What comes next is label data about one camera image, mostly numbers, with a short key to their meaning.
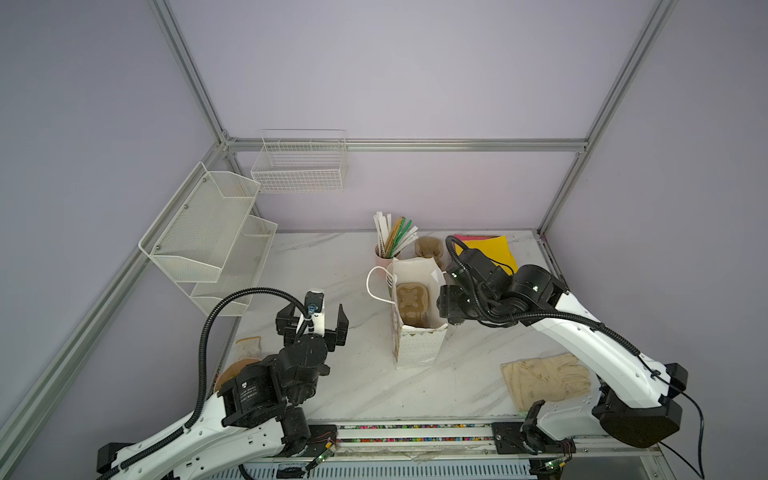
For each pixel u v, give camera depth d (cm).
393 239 101
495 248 111
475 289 47
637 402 40
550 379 84
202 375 43
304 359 44
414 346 75
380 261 101
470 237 112
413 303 91
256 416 43
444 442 75
